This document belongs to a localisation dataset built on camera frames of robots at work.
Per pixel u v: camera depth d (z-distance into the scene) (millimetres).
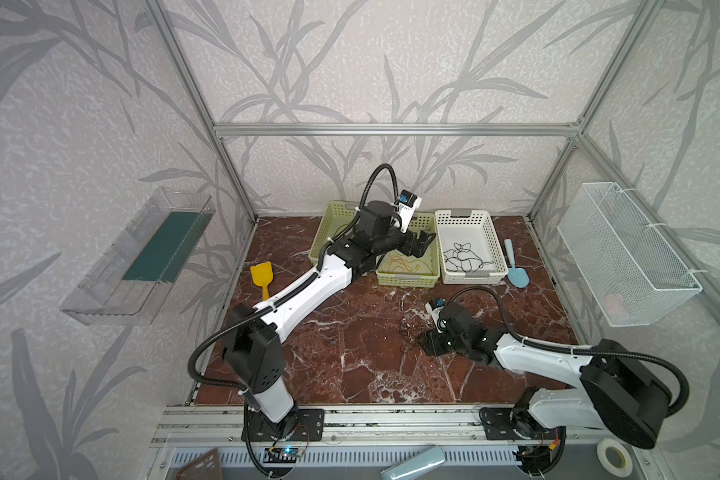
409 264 1052
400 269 1029
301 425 724
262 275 998
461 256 1083
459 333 671
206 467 687
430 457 645
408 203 654
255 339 428
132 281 633
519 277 1019
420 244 679
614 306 721
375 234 595
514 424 654
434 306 791
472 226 1157
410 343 879
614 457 701
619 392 422
